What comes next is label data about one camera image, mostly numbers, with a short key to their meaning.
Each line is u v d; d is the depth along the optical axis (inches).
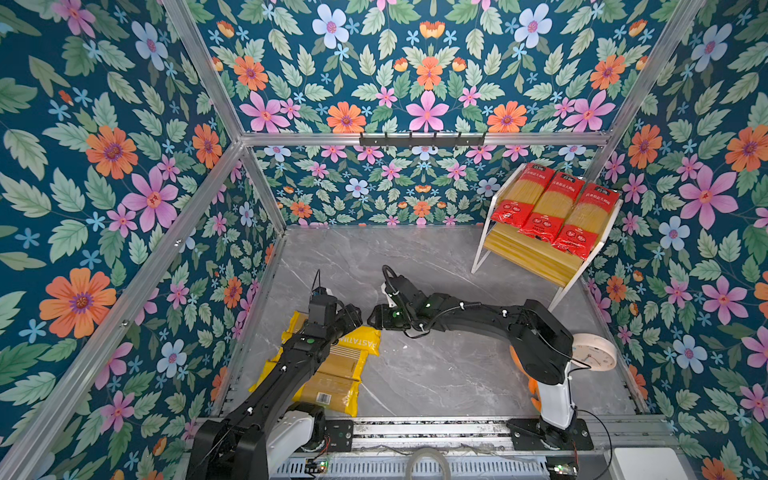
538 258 35.7
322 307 25.6
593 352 31.0
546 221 28.8
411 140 35.7
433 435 29.5
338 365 33.2
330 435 29.0
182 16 26.9
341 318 28.6
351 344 34.6
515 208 29.8
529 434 27.9
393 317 29.9
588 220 28.9
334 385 31.6
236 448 15.4
